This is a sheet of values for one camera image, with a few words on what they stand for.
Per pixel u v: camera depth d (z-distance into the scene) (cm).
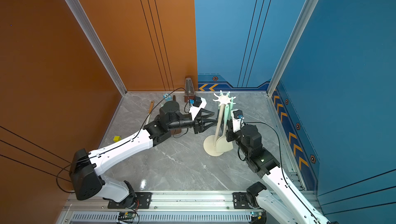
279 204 55
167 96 116
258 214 72
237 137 60
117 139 93
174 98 116
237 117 59
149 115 106
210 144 92
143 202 74
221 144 77
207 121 59
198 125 58
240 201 72
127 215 72
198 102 55
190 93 109
